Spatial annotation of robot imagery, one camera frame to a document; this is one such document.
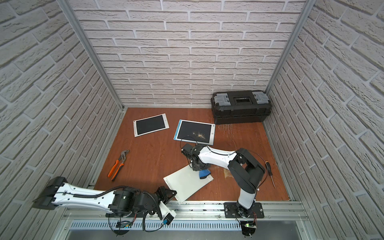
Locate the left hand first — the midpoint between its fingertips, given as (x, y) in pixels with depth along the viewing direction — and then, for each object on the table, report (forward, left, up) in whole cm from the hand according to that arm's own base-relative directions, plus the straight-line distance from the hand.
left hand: (176, 187), depth 72 cm
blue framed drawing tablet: (+39, -10, -7) cm, 41 cm away
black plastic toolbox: (+51, -42, +7) cm, 66 cm away
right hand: (+14, -14, -8) cm, 22 cm away
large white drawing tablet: (+4, -5, -5) cm, 8 cm away
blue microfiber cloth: (+9, -14, -4) cm, 17 cm away
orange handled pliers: (+20, +36, -9) cm, 42 cm away
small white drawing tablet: (+46, +23, -8) cm, 52 cm away
